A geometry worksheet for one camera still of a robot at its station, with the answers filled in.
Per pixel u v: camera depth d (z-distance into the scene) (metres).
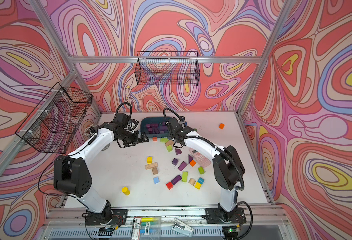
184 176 0.86
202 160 0.93
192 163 0.91
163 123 1.11
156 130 1.07
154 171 0.88
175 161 0.91
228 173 0.48
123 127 0.72
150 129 1.07
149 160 0.93
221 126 1.11
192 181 0.84
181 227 0.69
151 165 0.91
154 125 1.10
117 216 0.73
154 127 1.08
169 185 0.83
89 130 0.86
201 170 0.88
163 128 1.08
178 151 0.97
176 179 0.84
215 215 0.74
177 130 0.67
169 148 0.98
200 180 0.84
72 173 0.45
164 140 1.02
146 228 0.69
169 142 0.99
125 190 0.78
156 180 0.86
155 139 1.02
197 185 0.84
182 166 0.91
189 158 0.93
